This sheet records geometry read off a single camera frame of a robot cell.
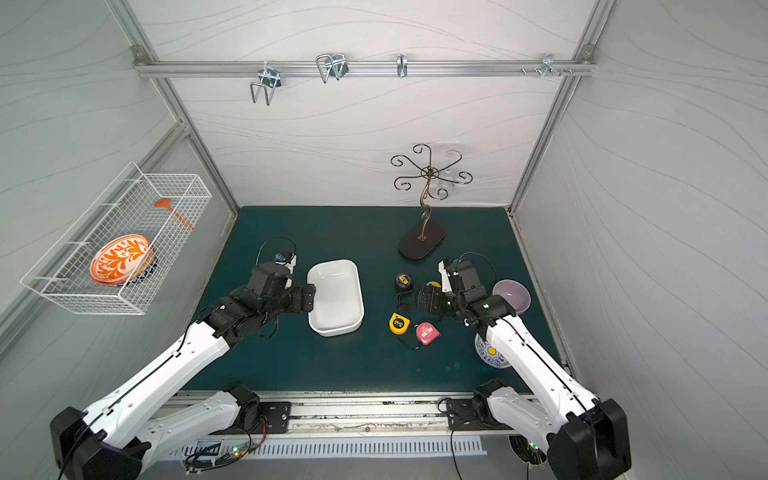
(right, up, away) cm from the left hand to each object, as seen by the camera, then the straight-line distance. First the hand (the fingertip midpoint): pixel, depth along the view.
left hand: (298, 288), depth 78 cm
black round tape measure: (+29, -1, +18) cm, 34 cm away
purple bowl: (+65, -5, +16) cm, 67 cm away
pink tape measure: (+35, -15, +8) cm, 39 cm away
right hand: (+36, -2, +3) cm, 36 cm away
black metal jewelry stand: (+37, +13, +31) cm, 50 cm away
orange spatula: (-36, +23, +1) cm, 42 cm away
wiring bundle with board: (-20, -39, -8) cm, 45 cm away
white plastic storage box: (+8, -8, +17) cm, 21 cm away
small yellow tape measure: (+27, -13, +10) cm, 32 cm away
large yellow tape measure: (+39, -2, +18) cm, 43 cm away
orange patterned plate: (-34, +9, -14) cm, 38 cm away
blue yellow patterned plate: (+53, -20, +6) cm, 57 cm away
